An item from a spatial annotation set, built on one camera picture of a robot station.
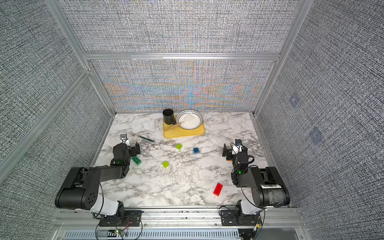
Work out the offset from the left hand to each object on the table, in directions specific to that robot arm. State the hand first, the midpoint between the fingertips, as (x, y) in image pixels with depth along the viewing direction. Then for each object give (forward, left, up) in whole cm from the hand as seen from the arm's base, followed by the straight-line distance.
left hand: (131, 141), depth 93 cm
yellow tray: (+13, -28, -8) cm, 32 cm away
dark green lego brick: (-9, -3, -7) cm, 12 cm away
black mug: (+21, -22, -1) cm, 30 cm away
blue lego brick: (-4, -40, -8) cm, 41 cm away
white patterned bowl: (+18, -38, -7) cm, 43 cm away
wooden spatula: (+26, -36, -8) cm, 45 cm away
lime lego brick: (0, -29, -8) cm, 30 cm away
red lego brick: (-29, -51, -7) cm, 59 cm away
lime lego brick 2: (-12, -21, -8) cm, 26 cm away
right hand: (-4, -63, +3) cm, 63 cm away
